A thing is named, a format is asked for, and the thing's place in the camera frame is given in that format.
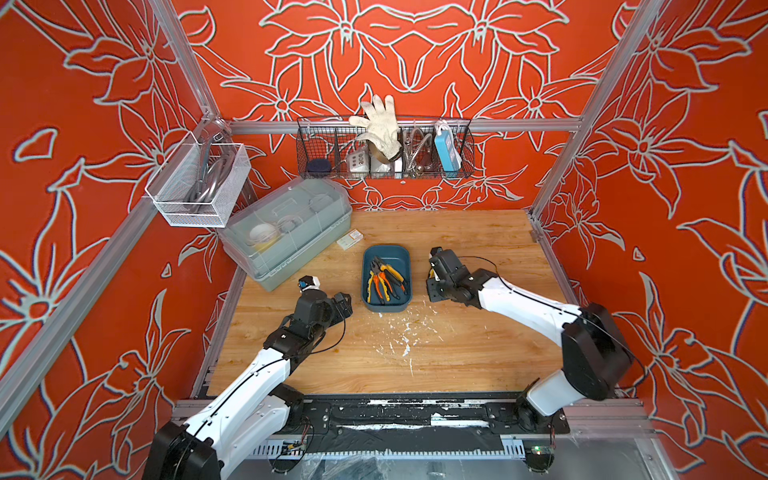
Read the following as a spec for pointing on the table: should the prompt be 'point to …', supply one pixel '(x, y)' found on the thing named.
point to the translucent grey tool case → (278, 231)
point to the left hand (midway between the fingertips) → (341, 299)
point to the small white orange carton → (353, 237)
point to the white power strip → (359, 162)
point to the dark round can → (319, 165)
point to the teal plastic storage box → (398, 258)
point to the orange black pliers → (377, 274)
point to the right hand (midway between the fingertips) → (426, 286)
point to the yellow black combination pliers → (395, 276)
